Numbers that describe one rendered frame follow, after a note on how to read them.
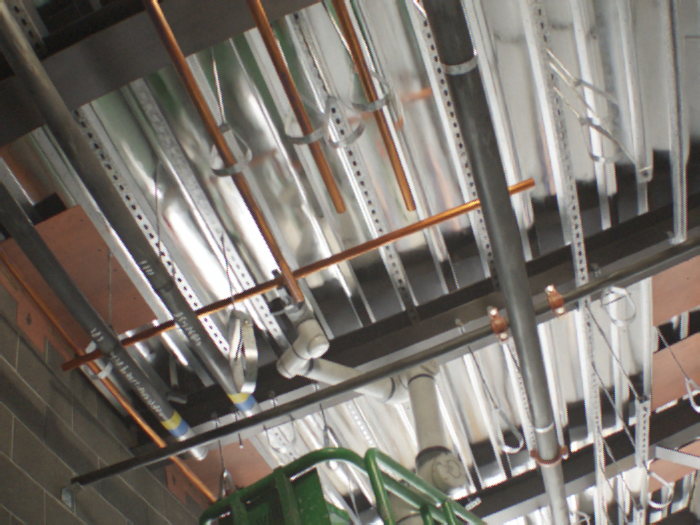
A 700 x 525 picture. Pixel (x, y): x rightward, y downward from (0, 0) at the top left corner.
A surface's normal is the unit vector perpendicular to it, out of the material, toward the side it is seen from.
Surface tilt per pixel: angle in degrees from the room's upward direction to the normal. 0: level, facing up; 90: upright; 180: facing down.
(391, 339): 90
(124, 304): 180
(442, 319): 90
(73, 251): 180
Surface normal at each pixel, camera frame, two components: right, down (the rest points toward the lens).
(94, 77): 0.24, 0.65
